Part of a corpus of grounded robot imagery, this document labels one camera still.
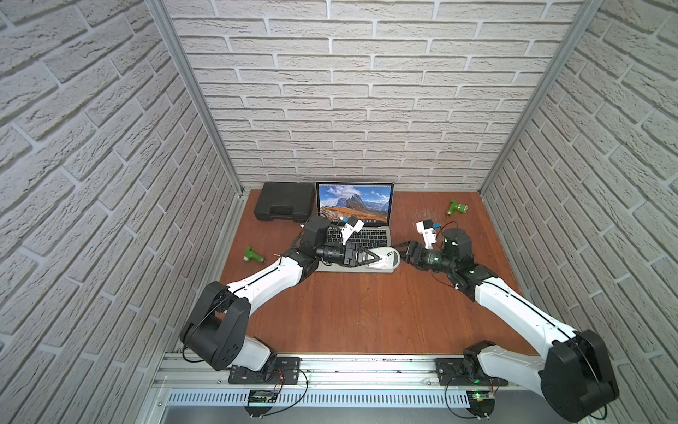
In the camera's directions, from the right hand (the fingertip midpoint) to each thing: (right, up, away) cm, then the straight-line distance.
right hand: (397, 251), depth 79 cm
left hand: (-6, -1, -7) cm, 10 cm away
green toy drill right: (+31, +15, +33) cm, 48 cm away
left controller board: (-40, -41, -7) cm, 58 cm away
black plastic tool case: (-40, +17, +31) cm, 53 cm away
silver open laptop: (-6, +16, +21) cm, 27 cm away
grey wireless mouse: (-3, -1, -8) cm, 8 cm away
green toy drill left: (-52, -4, +18) cm, 55 cm away
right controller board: (+22, -41, -8) cm, 47 cm away
